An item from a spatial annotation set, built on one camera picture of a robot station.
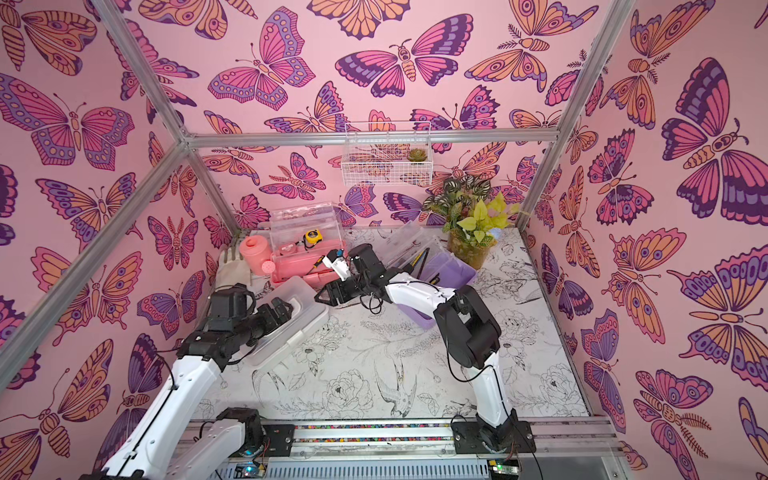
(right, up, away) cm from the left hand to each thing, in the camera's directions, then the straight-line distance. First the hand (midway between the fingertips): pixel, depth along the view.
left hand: (283, 311), depth 81 cm
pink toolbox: (-3, +23, +27) cm, 35 cm away
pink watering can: (-15, +16, +18) cm, 29 cm away
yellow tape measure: (+2, +22, +25) cm, 33 cm away
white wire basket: (+28, +48, +14) cm, 57 cm away
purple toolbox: (+40, +15, +20) cm, 48 cm away
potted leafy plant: (+54, +27, +11) cm, 62 cm away
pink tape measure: (-6, +18, +22) cm, 29 cm away
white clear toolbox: (+5, 0, +5) cm, 7 cm away
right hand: (+10, +5, +5) cm, 12 cm away
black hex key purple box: (+40, +13, +19) cm, 46 cm away
